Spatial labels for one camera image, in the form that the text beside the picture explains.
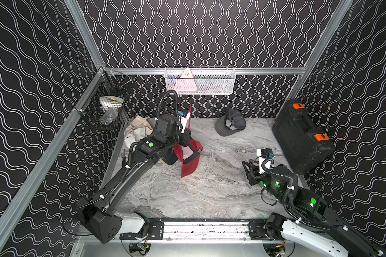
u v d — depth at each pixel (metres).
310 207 0.45
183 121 0.62
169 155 0.81
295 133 0.88
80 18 0.72
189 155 0.91
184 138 0.64
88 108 0.75
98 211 0.38
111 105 0.82
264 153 0.55
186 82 0.90
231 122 1.17
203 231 0.76
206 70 0.98
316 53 0.84
